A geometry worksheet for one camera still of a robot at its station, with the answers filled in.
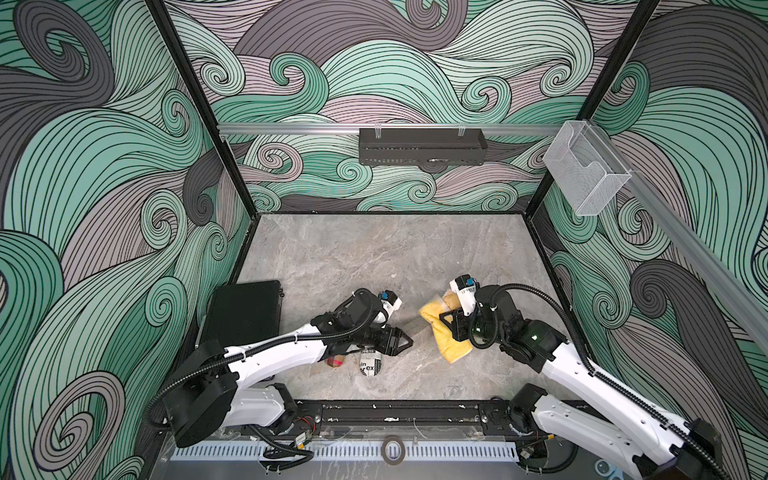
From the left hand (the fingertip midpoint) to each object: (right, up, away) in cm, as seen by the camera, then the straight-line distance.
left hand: (405, 338), depth 76 cm
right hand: (+9, +5, 0) cm, 10 cm away
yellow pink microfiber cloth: (+11, -1, -5) cm, 12 cm away
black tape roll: (-1, -23, -7) cm, 24 cm away
